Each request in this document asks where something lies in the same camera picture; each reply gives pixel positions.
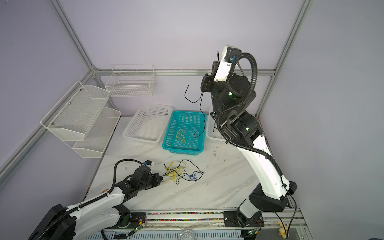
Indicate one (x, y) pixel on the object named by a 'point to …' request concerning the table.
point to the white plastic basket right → (212, 132)
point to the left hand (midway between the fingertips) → (162, 179)
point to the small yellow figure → (283, 229)
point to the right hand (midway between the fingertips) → (211, 61)
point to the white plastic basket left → (149, 122)
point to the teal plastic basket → (184, 126)
